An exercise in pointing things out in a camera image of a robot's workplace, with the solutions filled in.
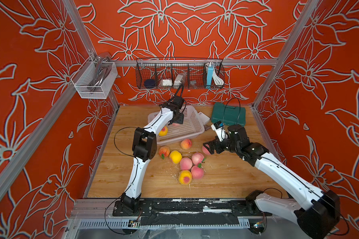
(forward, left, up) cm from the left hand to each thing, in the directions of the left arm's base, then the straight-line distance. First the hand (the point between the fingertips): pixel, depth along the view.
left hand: (176, 118), depth 100 cm
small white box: (+8, -20, -7) cm, 23 cm away
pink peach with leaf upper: (-27, -14, -3) cm, 31 cm away
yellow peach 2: (-26, -1, -5) cm, 27 cm away
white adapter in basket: (+7, +6, +24) cm, 26 cm away
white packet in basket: (+13, -1, +22) cm, 25 cm away
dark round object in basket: (+14, +19, +18) cm, 29 cm away
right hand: (-23, -18, +10) cm, 31 cm away
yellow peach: (-10, +7, -3) cm, 13 cm away
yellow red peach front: (-39, -7, -3) cm, 39 cm away
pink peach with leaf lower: (-35, -14, -5) cm, 38 cm away
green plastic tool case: (+9, -38, -5) cm, 39 cm away
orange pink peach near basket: (-17, -7, -5) cm, 19 cm away
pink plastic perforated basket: (-8, -1, -8) cm, 11 cm away
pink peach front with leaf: (-6, 0, 0) cm, 6 cm away
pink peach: (-31, -8, -3) cm, 32 cm away
